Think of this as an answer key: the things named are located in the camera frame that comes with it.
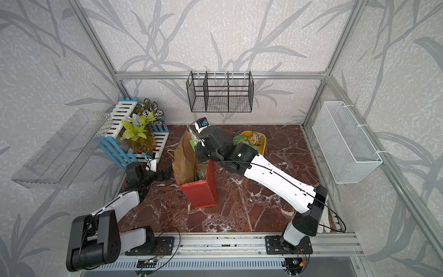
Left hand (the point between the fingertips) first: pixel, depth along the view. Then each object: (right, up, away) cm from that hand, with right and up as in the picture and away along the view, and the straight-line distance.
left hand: (164, 163), depth 89 cm
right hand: (+22, +11, -22) cm, 33 cm away
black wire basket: (+28, +42, +16) cm, 53 cm away
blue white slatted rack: (-19, +9, -7) cm, 22 cm away
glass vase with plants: (-12, +18, -1) cm, 22 cm away
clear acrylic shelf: (-32, +4, -24) cm, 40 cm away
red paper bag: (+17, -6, -1) cm, 18 cm away
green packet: (+48, +12, +16) cm, 52 cm away
